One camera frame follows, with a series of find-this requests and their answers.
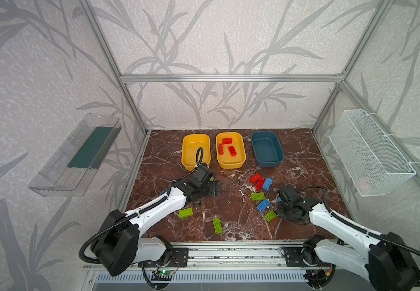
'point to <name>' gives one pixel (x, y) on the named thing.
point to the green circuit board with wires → (162, 275)
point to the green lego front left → (185, 213)
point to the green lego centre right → (257, 196)
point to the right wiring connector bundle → (319, 277)
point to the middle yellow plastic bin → (226, 160)
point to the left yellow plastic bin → (190, 143)
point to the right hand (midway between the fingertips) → (279, 206)
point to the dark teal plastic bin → (267, 150)
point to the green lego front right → (269, 216)
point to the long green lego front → (217, 225)
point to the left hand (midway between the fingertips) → (216, 183)
